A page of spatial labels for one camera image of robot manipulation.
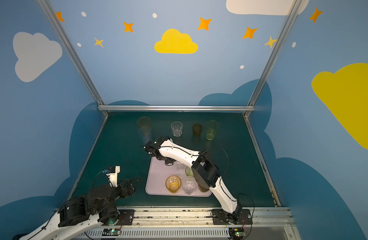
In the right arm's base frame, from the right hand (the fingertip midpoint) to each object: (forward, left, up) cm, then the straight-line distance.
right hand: (179, 155), depth 87 cm
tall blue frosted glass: (+16, +25, -2) cm, 29 cm away
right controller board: (-35, -30, -10) cm, 48 cm away
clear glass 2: (-4, -1, -7) cm, 8 cm away
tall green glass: (+22, -21, +3) cm, 31 cm away
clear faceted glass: (-14, -7, -9) cm, 18 cm away
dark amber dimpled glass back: (+24, -11, -5) cm, 27 cm away
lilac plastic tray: (-6, +13, -10) cm, 17 cm away
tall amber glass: (+22, +26, +4) cm, 35 cm away
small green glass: (-7, -6, -7) cm, 12 cm away
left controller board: (-38, +30, -9) cm, 49 cm away
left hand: (-19, +18, +6) cm, 27 cm away
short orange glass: (-14, +2, -7) cm, 16 cm away
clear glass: (+26, +4, -7) cm, 27 cm away
